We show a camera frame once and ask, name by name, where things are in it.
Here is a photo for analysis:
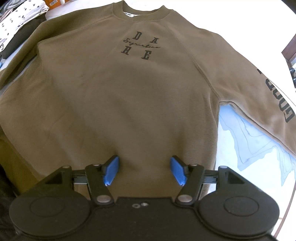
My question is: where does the olive brown sweatshirt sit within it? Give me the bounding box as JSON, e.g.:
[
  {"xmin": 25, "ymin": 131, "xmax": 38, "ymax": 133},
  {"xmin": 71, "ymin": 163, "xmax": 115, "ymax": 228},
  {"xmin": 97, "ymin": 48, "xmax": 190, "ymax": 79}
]
[{"xmin": 1, "ymin": 1, "xmax": 295, "ymax": 197}]

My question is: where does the light blue table mat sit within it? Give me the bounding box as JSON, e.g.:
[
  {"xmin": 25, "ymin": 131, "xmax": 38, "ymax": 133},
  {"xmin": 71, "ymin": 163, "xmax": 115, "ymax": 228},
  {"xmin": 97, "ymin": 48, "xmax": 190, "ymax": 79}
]
[{"xmin": 214, "ymin": 101, "xmax": 296, "ymax": 220}]

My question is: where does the black folded garment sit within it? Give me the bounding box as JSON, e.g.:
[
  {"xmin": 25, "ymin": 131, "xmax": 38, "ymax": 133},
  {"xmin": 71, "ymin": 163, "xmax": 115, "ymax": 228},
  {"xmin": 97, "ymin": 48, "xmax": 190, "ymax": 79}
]
[{"xmin": 1, "ymin": 13, "xmax": 46, "ymax": 59}]

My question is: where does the white patterned folded cloth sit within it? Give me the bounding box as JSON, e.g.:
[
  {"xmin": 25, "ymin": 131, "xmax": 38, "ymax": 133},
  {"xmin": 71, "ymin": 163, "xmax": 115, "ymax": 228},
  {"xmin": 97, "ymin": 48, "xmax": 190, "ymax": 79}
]
[{"xmin": 1, "ymin": 0, "xmax": 49, "ymax": 51}]

